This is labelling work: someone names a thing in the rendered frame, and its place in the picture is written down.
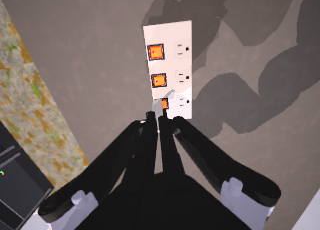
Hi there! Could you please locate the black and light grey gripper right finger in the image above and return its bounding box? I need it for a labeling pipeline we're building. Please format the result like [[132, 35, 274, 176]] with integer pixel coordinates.
[[157, 99, 281, 230]]

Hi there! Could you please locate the white power strip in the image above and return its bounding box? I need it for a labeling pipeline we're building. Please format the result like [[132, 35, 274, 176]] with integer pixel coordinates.
[[143, 21, 191, 119]]

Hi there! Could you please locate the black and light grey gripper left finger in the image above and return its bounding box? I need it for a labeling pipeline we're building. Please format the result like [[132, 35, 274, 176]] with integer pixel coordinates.
[[37, 99, 159, 230]]

